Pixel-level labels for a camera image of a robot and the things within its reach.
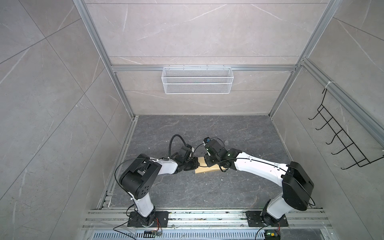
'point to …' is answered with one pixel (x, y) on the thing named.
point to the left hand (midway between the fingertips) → (199, 161)
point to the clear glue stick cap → (226, 142)
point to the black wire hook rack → (332, 126)
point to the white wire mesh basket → (197, 80)
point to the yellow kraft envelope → (203, 167)
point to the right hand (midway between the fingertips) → (207, 155)
